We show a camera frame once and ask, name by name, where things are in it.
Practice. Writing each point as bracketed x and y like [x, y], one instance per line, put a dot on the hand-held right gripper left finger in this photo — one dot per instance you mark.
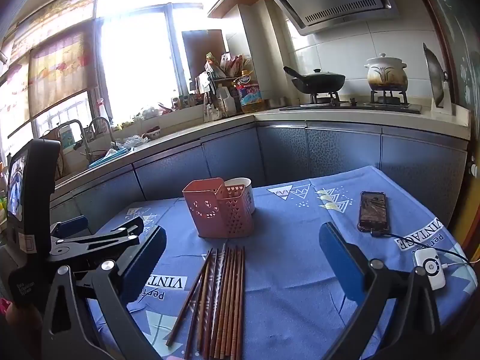
[146, 264]

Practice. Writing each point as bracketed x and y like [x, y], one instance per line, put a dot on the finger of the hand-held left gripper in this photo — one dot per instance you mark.
[73, 225]
[108, 234]

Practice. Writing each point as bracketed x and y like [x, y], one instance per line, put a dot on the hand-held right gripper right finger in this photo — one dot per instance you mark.
[339, 264]

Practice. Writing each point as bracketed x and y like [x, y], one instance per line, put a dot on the bunch of wooden chopsticks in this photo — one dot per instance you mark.
[225, 300]

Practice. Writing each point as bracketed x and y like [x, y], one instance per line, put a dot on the pink utensil holder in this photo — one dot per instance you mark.
[225, 213]

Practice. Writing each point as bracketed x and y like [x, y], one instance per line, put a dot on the person's left hand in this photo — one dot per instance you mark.
[24, 317]

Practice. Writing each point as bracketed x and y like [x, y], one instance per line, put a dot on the blue printed tablecloth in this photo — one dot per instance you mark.
[292, 232]

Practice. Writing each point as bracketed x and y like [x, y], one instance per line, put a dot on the black smartphone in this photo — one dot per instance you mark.
[373, 210]

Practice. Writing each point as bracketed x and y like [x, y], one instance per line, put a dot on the teal printed box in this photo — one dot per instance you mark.
[69, 138]

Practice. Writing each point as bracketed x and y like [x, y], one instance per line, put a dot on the blue plastic basin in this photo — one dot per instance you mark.
[108, 157]

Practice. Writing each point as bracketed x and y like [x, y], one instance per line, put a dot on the angular steel faucet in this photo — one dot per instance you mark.
[83, 135]

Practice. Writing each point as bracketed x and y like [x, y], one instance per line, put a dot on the white portable charger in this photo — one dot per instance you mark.
[429, 270]

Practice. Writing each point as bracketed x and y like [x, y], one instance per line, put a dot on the curved steel faucet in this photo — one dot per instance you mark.
[111, 137]

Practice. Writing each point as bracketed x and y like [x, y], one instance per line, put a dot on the clear plastic bag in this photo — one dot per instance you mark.
[135, 141]

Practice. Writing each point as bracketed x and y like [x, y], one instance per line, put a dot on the patterned roller blind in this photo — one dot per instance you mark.
[60, 78]
[15, 101]

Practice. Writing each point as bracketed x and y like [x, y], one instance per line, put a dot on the small white bowl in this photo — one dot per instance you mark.
[153, 133]

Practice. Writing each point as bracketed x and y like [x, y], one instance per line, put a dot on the blue kitchen base cabinet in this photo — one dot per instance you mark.
[337, 150]

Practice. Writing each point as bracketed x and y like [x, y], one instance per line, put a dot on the white cup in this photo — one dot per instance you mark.
[240, 182]

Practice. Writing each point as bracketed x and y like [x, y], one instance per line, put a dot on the black gas stove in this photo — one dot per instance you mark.
[352, 108]

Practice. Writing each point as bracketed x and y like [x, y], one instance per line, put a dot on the white plastic jug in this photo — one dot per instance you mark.
[227, 101]

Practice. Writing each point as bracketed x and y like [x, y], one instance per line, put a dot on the black wok with lid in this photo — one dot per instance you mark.
[318, 80]

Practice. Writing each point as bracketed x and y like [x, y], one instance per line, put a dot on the cooking oil bottle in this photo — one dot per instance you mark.
[249, 93]

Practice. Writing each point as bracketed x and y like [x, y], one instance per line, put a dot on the white ceramic pot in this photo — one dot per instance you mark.
[386, 75]

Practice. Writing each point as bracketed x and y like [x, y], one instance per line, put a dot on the brown board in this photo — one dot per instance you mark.
[202, 52]

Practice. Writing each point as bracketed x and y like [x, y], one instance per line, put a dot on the cluttered seasoning rack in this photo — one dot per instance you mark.
[225, 63]

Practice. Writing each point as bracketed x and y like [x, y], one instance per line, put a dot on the steel pan lid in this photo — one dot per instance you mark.
[435, 75]

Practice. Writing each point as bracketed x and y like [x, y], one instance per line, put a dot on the wood framed glass door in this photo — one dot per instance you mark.
[465, 63]

